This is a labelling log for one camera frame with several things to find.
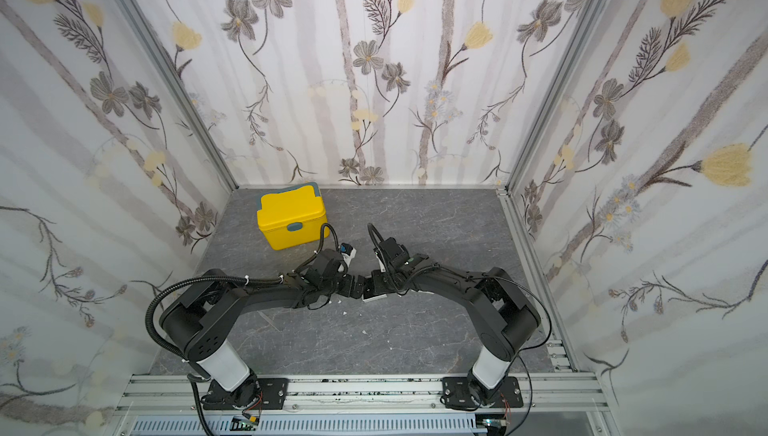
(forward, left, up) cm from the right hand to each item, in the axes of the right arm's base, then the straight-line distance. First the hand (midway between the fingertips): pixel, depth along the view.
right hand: (376, 281), depth 88 cm
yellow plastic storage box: (+18, +28, +6) cm, 34 cm away
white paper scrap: (-14, +3, -5) cm, 15 cm away
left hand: (+3, +5, -4) cm, 7 cm away
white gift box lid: (-13, -13, +25) cm, 31 cm away
